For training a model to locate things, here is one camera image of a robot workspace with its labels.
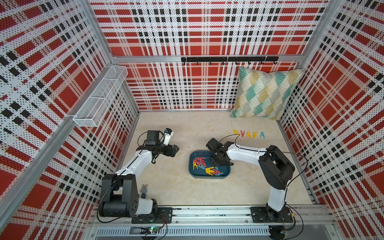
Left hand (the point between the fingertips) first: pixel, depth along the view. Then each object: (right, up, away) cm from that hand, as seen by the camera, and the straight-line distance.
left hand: (173, 146), depth 90 cm
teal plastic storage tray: (+17, -13, -1) cm, 21 cm away
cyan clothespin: (+61, +6, +15) cm, 63 cm away
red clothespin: (+47, +7, +17) cm, 51 cm away
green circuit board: (-7, -37, -21) cm, 43 cm away
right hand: (+27, -10, +1) cm, 29 cm away
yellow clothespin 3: (+55, +6, +14) cm, 57 cm away
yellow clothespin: (+43, +7, +17) cm, 46 cm away
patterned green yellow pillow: (+57, +32, +3) cm, 65 cm away
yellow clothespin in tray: (+22, -15, -2) cm, 26 cm away
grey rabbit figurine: (-15, -23, -10) cm, 29 cm away
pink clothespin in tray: (+16, -10, +2) cm, 19 cm away
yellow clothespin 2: (+52, +6, +15) cm, 54 cm away
